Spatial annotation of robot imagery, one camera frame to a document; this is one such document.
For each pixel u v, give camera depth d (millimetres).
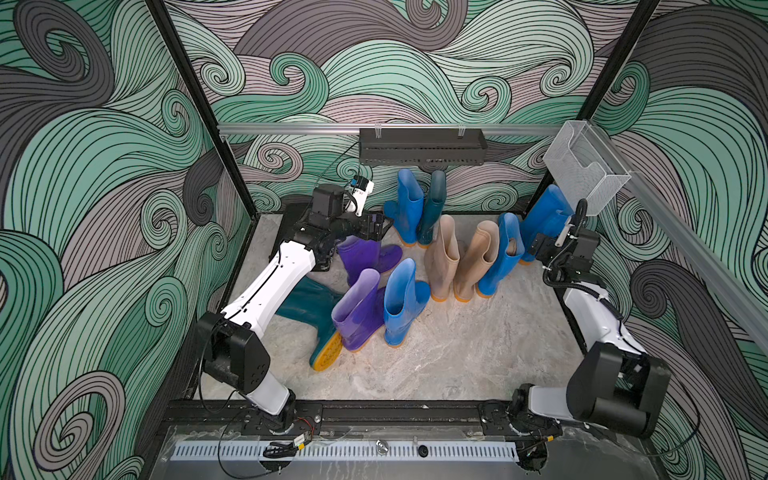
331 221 596
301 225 571
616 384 409
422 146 952
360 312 726
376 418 748
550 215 872
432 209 912
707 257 570
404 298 726
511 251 815
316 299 658
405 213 925
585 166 792
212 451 698
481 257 746
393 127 929
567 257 633
